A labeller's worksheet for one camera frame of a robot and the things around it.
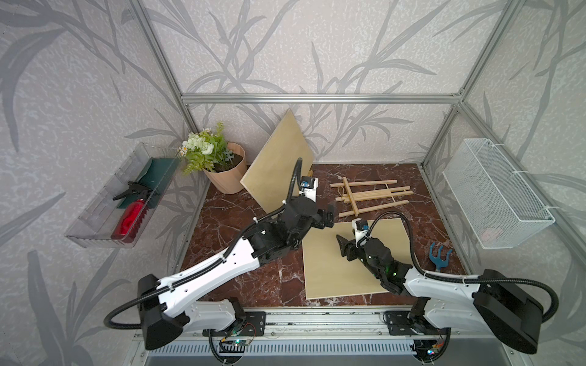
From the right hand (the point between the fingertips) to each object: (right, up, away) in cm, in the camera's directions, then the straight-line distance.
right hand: (344, 233), depth 84 cm
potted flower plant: (-51, +27, +17) cm, 60 cm away
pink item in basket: (+45, +2, -12) cm, 47 cm away
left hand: (-9, +13, -15) cm, 22 cm away
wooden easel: (-12, +24, +28) cm, 38 cm away
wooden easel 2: (+15, +12, +24) cm, 31 cm away
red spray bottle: (-60, +10, -24) cm, 65 cm away
